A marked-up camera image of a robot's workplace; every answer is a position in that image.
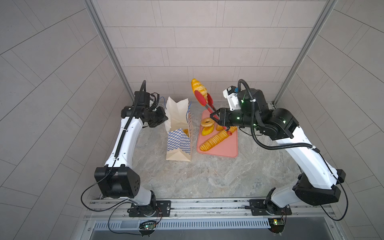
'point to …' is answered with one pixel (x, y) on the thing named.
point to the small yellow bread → (207, 130)
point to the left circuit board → (147, 226)
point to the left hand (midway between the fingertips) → (170, 114)
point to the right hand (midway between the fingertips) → (212, 116)
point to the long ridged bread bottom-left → (217, 138)
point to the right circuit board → (277, 225)
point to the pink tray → (227, 147)
